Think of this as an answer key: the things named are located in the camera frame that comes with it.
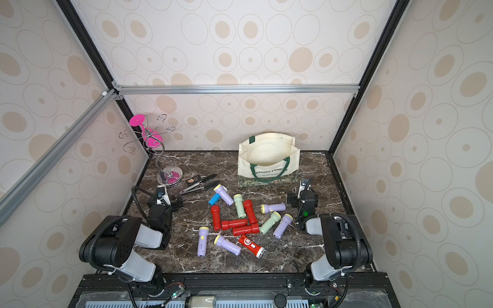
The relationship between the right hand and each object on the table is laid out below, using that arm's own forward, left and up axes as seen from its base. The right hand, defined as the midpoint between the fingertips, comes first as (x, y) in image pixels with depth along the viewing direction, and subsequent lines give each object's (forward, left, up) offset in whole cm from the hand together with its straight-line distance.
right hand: (310, 191), depth 94 cm
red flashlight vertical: (-11, +46, -3) cm, 47 cm away
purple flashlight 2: (-19, +16, -4) cm, 25 cm away
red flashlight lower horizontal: (-20, +32, -3) cm, 38 cm away
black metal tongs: (+6, +58, -5) cm, 59 cm away
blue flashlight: (-4, +47, -3) cm, 48 cm away
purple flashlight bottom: (-27, +38, -3) cm, 46 cm away
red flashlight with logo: (-26, +28, -3) cm, 39 cm away
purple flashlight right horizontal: (-9, +22, -3) cm, 24 cm away
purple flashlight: (-1, +44, 0) cm, 44 cm away
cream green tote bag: (+21, +20, 0) cm, 29 cm away
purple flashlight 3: (-29, +48, -2) cm, 57 cm away
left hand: (-6, +65, +7) cm, 66 cm away
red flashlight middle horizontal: (-18, +39, -3) cm, 43 cm away
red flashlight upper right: (-10, +29, -4) cm, 31 cm away
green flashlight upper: (-6, +35, -3) cm, 36 cm away
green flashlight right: (-13, +17, -3) cm, 22 cm away
